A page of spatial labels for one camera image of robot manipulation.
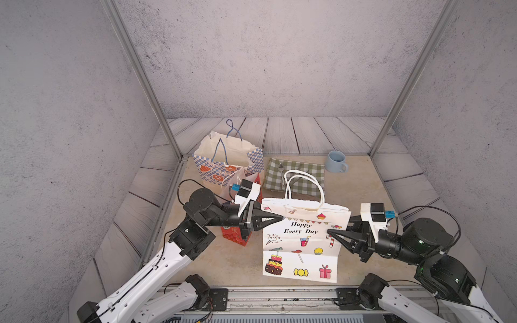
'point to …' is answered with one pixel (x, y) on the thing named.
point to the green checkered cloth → (277, 169)
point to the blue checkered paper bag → (218, 155)
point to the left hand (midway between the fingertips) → (280, 223)
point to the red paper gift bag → (232, 233)
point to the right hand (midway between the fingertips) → (332, 228)
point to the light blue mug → (335, 162)
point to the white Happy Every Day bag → (299, 245)
